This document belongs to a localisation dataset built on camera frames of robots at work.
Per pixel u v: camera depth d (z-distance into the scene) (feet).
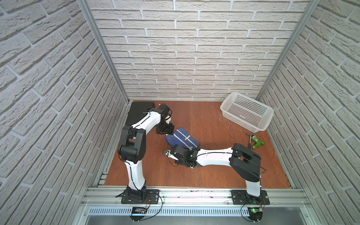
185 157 2.16
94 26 2.51
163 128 2.68
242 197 2.39
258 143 3.10
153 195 2.39
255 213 2.29
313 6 2.25
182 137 3.17
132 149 1.67
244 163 1.58
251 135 3.20
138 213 2.32
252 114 3.61
